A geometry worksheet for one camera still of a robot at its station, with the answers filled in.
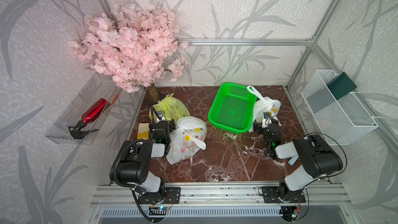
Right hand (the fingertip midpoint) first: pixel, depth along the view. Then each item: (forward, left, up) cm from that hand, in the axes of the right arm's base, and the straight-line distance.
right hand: (264, 117), depth 94 cm
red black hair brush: (-15, +81, +28) cm, 87 cm away
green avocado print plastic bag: (+3, +56, +7) cm, 56 cm away
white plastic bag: (-15, +46, +3) cm, 48 cm away
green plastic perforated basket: (+13, +17, -8) cm, 23 cm away
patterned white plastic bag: (+3, +1, +9) cm, 9 cm away
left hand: (-1, +62, +1) cm, 62 cm away
